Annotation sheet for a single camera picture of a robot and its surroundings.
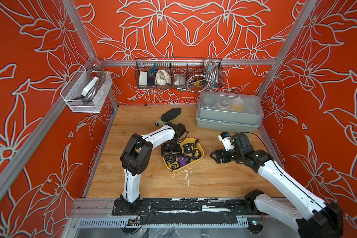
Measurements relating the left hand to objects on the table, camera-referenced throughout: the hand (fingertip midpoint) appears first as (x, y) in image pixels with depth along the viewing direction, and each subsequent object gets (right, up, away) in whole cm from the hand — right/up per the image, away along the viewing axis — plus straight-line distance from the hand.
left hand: (173, 155), depth 89 cm
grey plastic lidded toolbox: (+35, +27, +1) cm, 44 cm away
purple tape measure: (+6, -2, -2) cm, 7 cm away
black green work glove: (-4, +25, +23) cm, 34 cm away
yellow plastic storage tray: (+15, +6, +2) cm, 16 cm away
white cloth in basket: (-7, +48, +1) cm, 49 cm away
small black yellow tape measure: (+10, 0, +1) cm, 10 cm away
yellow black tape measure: (0, -5, -4) cm, 6 cm away
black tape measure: (-1, -1, -3) cm, 3 cm away
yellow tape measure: (+14, +2, -1) cm, 14 cm away
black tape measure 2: (+10, +5, +3) cm, 11 cm away
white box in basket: (-19, +48, +1) cm, 52 cm away
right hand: (+22, +4, -11) cm, 26 cm away
